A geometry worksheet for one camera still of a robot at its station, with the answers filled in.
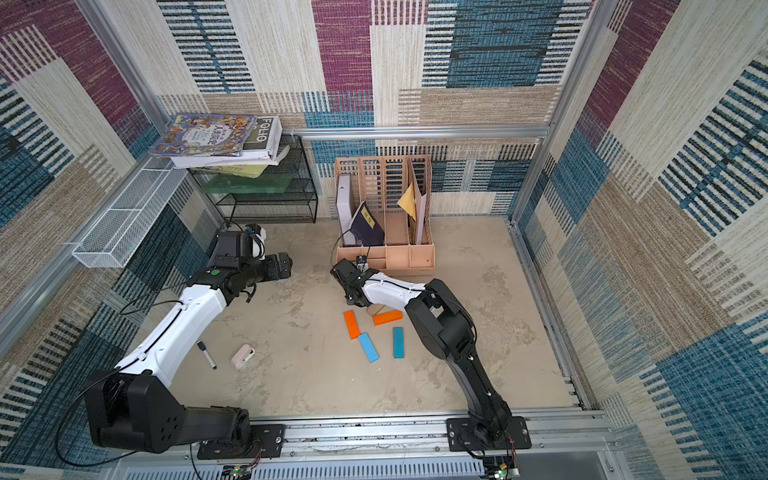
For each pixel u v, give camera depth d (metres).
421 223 0.95
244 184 0.97
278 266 0.76
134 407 0.40
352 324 0.93
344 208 0.99
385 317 0.94
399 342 0.89
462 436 0.73
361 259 0.91
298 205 1.20
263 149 0.79
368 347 0.88
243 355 0.85
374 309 0.95
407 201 0.91
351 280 0.77
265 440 0.75
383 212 1.14
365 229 1.04
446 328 0.55
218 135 0.81
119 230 0.73
